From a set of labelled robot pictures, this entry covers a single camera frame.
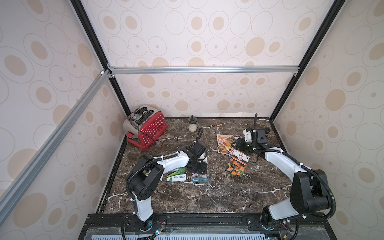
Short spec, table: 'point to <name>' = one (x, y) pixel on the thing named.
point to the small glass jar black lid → (192, 123)
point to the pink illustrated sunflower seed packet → (221, 148)
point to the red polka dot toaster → (145, 124)
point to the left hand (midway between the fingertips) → (207, 171)
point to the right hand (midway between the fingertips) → (240, 144)
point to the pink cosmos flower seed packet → (196, 177)
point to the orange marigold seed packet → (237, 163)
